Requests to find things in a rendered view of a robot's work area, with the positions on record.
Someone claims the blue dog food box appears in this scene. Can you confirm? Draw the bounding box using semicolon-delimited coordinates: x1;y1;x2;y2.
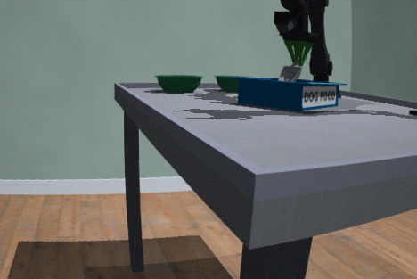
237;78;340;111

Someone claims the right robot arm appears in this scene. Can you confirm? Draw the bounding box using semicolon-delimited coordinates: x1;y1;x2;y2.
274;0;333;82

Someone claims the grey table edge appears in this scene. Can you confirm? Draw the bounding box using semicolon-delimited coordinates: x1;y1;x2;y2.
114;83;417;201

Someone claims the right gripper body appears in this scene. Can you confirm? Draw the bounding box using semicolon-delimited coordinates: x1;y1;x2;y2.
280;31;318;43

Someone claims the green bowl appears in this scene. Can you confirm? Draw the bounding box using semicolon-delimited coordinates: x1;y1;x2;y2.
214;76;252;92
155;75;201;93

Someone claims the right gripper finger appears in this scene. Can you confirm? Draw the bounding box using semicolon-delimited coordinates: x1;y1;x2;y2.
297;41;313;66
284;40;298;63

